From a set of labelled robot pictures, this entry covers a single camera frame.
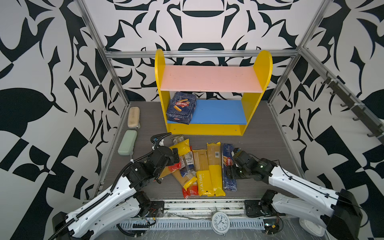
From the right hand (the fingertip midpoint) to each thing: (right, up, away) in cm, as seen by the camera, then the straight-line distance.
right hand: (231, 172), depth 80 cm
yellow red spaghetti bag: (-22, -6, -2) cm, 22 cm away
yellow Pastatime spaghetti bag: (-15, +2, +7) cm, 17 cm away
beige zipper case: (-62, +29, +27) cm, 74 cm away
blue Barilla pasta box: (-27, +35, +9) cm, 45 cm away
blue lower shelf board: (-4, +32, +17) cm, 37 cm away
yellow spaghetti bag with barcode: (-25, +12, +7) cm, 29 cm away
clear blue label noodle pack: (-24, +5, +3) cm, 25 cm away
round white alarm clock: (-8, -18, -12) cm, 23 cm away
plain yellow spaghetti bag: (-7, +9, +12) cm, 16 cm away
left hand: (-31, +14, -6) cm, 34 cm away
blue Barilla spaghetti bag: (-1, -6, -2) cm, 6 cm away
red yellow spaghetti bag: (-32, +1, +1) cm, 32 cm away
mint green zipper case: (-60, +14, +14) cm, 64 cm away
